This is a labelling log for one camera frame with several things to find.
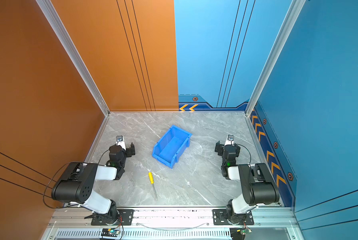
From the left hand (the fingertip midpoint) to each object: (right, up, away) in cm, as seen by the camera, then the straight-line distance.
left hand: (124, 142), depth 94 cm
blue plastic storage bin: (+31, 0, +8) cm, 32 cm away
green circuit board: (+3, -40, -23) cm, 47 cm away
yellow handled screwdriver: (+20, -21, -9) cm, 30 cm away
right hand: (+64, 0, 0) cm, 64 cm away
